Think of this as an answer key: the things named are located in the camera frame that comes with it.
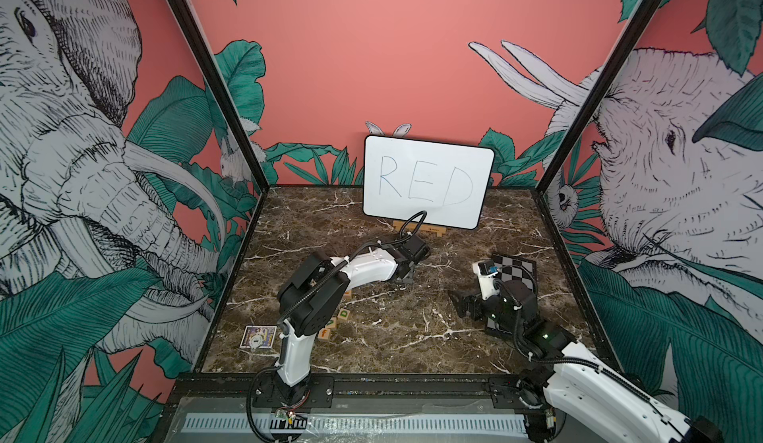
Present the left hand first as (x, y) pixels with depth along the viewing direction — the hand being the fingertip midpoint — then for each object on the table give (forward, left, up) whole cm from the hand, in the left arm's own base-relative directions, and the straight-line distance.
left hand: (402, 267), depth 95 cm
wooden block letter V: (-17, +21, 0) cm, 27 cm away
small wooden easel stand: (+14, -12, +2) cm, 18 cm away
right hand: (-11, -15, +11) cm, 21 cm away
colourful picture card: (-20, +42, -2) cm, 47 cm away
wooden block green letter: (-15, +18, 0) cm, 23 cm away
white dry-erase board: (+22, -16, +17) cm, 32 cm away
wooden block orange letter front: (-20, +23, 0) cm, 31 cm away
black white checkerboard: (-2, -37, -1) cm, 37 cm away
